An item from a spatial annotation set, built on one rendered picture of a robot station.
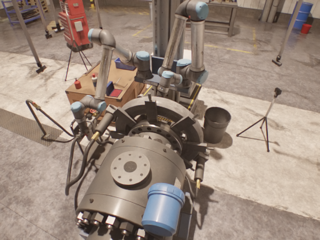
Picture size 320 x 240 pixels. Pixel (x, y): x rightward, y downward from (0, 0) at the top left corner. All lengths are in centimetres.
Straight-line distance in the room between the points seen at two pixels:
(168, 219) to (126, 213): 25
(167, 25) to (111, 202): 171
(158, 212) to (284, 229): 155
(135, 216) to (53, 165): 165
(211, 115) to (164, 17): 127
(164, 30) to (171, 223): 180
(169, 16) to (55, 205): 218
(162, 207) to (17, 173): 208
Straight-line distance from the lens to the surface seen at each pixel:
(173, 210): 81
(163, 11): 207
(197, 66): 177
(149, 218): 79
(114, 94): 235
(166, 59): 167
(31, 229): 217
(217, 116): 245
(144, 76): 214
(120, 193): 99
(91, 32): 171
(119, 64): 291
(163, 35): 213
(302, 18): 887
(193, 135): 144
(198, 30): 162
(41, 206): 222
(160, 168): 109
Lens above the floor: 177
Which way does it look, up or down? 42 degrees down
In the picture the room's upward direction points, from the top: straight up
